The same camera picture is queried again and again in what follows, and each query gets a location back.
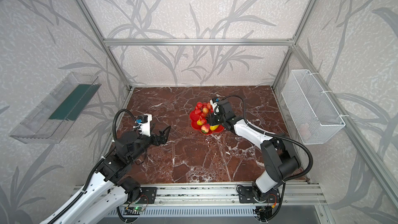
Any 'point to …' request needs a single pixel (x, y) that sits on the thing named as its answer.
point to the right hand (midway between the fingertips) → (209, 111)
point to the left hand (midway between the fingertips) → (165, 121)
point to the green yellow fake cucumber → (213, 127)
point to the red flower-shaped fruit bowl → (195, 117)
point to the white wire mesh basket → (313, 116)
